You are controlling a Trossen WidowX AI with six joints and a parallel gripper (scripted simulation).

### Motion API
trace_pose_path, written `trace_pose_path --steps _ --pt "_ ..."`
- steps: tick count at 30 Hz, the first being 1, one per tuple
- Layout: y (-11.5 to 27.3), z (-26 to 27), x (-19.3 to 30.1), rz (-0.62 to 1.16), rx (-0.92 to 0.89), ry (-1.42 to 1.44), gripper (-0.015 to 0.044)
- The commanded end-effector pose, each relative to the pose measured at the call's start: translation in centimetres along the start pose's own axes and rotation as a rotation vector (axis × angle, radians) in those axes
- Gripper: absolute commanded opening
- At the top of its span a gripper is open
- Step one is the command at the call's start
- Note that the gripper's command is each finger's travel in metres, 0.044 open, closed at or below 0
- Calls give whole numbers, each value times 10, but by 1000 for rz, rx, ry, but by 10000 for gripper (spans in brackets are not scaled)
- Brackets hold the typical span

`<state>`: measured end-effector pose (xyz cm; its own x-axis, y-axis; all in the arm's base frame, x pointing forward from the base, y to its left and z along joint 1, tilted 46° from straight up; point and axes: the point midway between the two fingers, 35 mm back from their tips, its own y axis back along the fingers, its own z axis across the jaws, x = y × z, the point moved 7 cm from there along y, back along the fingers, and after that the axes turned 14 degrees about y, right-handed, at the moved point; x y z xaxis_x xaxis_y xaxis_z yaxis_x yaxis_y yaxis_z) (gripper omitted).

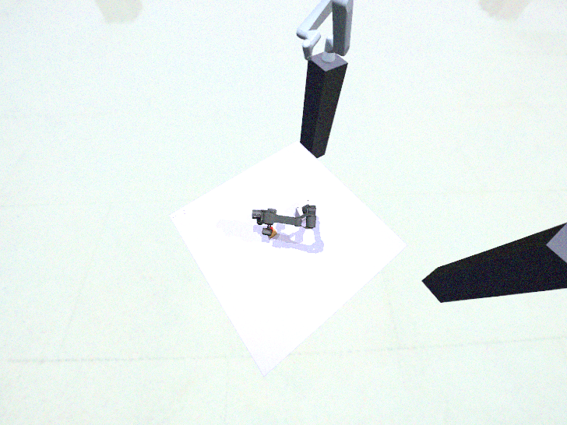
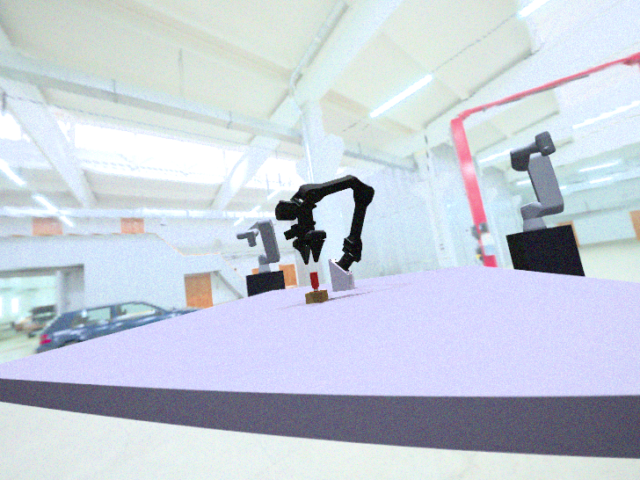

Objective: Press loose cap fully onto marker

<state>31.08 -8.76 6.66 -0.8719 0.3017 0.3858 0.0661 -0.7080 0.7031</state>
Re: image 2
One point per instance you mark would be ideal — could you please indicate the tan wooden block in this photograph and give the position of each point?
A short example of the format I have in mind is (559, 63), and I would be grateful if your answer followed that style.
(316, 297)

